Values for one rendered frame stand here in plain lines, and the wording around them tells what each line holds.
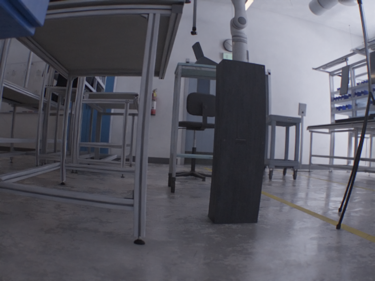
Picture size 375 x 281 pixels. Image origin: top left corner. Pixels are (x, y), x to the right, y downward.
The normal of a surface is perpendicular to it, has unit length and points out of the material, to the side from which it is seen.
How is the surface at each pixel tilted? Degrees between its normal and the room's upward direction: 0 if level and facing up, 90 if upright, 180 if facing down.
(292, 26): 90
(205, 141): 90
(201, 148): 90
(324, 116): 90
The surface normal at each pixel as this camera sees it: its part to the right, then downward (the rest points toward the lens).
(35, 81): 0.07, 0.01
